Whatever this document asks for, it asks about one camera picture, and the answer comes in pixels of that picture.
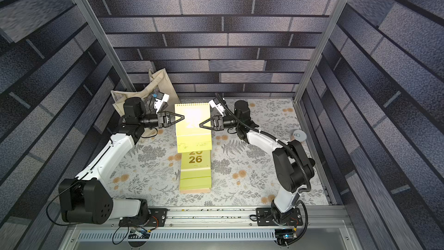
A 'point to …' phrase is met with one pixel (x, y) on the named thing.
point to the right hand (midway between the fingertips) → (199, 126)
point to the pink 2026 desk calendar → (196, 191)
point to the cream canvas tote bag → (159, 83)
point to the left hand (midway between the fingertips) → (182, 118)
